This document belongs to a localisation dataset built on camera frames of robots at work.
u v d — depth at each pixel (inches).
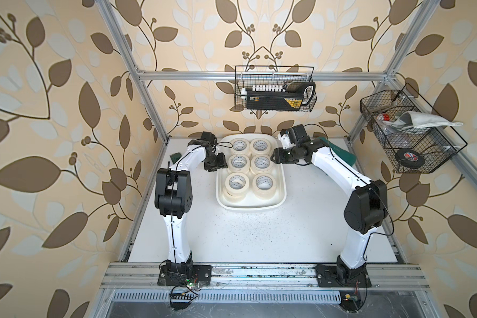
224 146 30.6
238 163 41.4
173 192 21.7
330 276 28.7
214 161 33.8
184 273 26.0
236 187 36.9
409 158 28.3
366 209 19.0
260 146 44.0
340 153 43.0
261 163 41.4
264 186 38.6
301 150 25.8
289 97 32.6
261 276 29.6
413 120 25.1
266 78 35.9
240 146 44.0
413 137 28.4
